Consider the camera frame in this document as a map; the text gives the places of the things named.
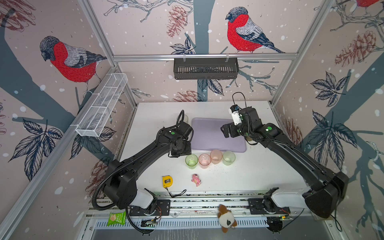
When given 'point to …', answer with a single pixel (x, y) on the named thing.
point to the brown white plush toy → (226, 218)
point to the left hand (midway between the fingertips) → (187, 152)
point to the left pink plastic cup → (204, 160)
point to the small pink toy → (196, 179)
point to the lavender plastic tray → (208, 136)
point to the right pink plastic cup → (216, 156)
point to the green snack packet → (118, 218)
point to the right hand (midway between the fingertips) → (226, 127)
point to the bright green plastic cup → (191, 160)
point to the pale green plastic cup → (228, 157)
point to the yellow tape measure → (167, 181)
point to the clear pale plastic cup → (185, 119)
